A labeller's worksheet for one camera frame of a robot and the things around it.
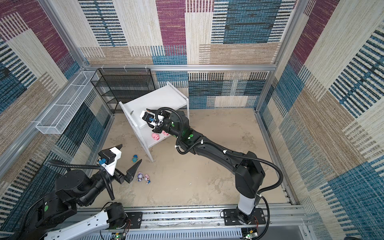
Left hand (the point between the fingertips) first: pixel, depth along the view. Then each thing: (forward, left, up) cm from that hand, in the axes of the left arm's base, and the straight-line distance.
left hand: (130, 151), depth 57 cm
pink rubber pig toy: (+19, -3, -18) cm, 26 cm away
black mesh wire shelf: (+58, +27, -11) cm, 65 cm away
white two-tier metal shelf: (+36, -9, -4) cm, 37 cm away
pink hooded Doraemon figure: (+2, +2, -34) cm, 34 cm away
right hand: (+19, -3, +1) cm, 19 cm away
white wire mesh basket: (+21, +41, -3) cm, 46 cm away
